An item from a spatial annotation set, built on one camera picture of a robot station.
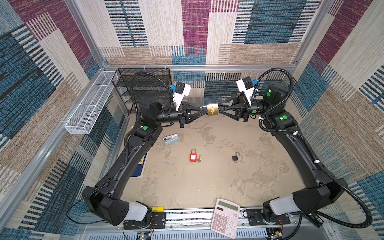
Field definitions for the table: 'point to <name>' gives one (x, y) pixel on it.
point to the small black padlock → (235, 157)
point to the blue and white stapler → (171, 139)
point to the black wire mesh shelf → (122, 82)
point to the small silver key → (199, 160)
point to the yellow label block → (158, 209)
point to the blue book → (137, 173)
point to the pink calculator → (225, 219)
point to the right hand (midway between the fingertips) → (219, 110)
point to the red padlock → (193, 156)
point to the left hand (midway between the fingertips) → (206, 111)
